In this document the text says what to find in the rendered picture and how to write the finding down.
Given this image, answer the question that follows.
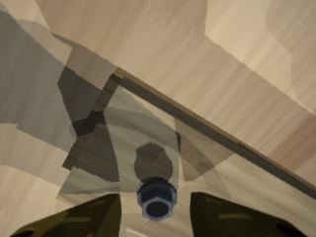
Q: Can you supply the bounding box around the light wooden slat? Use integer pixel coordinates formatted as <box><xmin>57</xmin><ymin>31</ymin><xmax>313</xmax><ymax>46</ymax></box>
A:
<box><xmin>55</xmin><ymin>77</ymin><xmax>316</xmax><ymax>237</ymax></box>

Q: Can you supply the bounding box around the light wooden plank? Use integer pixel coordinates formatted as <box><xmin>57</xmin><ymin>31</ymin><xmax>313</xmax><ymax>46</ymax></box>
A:
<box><xmin>61</xmin><ymin>67</ymin><xmax>316</xmax><ymax>191</ymax></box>

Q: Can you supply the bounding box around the dark grey hex nut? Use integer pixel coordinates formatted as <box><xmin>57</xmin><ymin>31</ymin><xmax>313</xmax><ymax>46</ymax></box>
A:
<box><xmin>137</xmin><ymin>180</ymin><xmax>177</xmax><ymax>221</ymax></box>

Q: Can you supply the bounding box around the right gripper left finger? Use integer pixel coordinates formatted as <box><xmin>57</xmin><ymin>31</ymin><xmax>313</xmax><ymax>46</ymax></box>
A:
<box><xmin>11</xmin><ymin>194</ymin><xmax>121</xmax><ymax>237</ymax></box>

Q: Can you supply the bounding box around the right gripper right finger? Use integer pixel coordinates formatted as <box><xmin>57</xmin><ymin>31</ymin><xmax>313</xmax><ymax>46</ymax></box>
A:
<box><xmin>190</xmin><ymin>192</ymin><xmax>297</xmax><ymax>237</ymax></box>

